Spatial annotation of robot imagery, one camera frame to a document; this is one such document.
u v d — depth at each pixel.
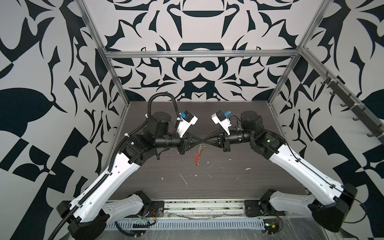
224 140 0.54
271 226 0.71
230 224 0.71
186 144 0.51
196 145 0.58
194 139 0.59
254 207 0.75
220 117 0.54
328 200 0.39
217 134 0.56
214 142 0.59
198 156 0.61
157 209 0.73
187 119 0.52
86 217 0.36
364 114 0.55
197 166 0.89
